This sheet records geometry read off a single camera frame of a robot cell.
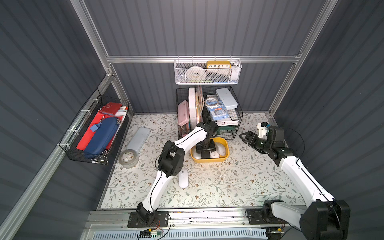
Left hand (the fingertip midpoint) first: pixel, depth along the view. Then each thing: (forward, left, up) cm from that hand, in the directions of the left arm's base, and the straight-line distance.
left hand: (211, 153), depth 94 cm
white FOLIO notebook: (+14, -10, +15) cm, 22 cm away
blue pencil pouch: (-4, +53, +28) cm, 60 cm away
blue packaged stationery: (+18, -5, +19) cm, 27 cm away
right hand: (-1, -19, +15) cm, 24 cm away
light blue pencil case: (+30, -11, +21) cm, 38 cm away
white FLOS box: (+18, +11, +23) cm, 32 cm away
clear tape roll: (+27, -1, +19) cm, 33 cm away
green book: (+13, -9, +10) cm, 19 cm away
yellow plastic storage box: (+9, -7, +1) cm, 12 cm away
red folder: (-4, +61, +27) cm, 67 cm away
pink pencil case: (+26, +18, +10) cm, 33 cm away
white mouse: (-15, +17, -3) cm, 23 cm away
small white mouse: (-1, -2, 0) cm, 2 cm away
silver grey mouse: (+3, -6, +1) cm, 7 cm away
